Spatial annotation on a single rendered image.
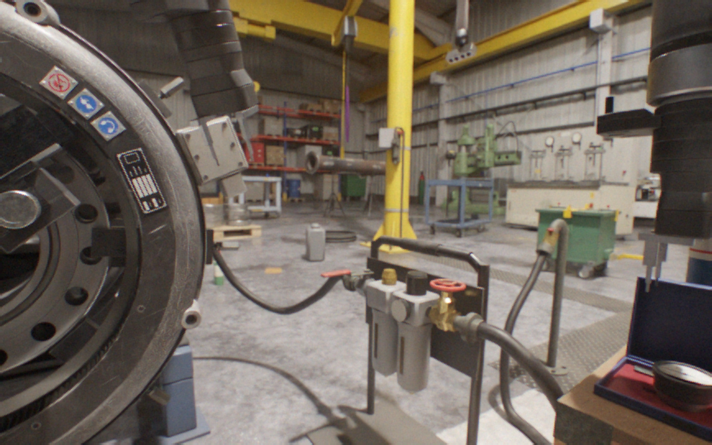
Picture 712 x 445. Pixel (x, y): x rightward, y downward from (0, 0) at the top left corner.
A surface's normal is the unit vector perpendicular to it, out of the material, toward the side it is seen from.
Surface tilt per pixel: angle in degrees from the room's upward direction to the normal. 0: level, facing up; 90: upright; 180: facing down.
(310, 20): 90
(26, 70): 90
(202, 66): 122
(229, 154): 90
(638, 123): 90
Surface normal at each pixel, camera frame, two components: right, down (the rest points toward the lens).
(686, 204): -0.76, -0.29
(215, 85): -0.14, 0.43
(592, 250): -0.77, 0.05
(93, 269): 0.59, 0.09
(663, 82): -0.99, 0.00
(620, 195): 0.34, 0.10
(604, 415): 0.02, -0.99
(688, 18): -0.88, 0.03
